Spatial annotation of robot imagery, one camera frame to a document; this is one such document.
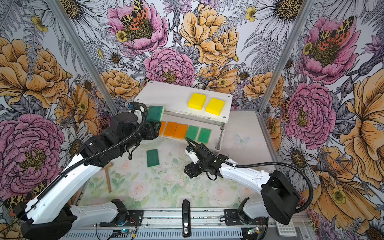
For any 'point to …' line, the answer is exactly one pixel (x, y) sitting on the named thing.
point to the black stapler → (186, 218)
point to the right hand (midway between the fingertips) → (192, 172)
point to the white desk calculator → (286, 230)
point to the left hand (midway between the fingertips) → (154, 129)
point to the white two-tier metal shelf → (191, 114)
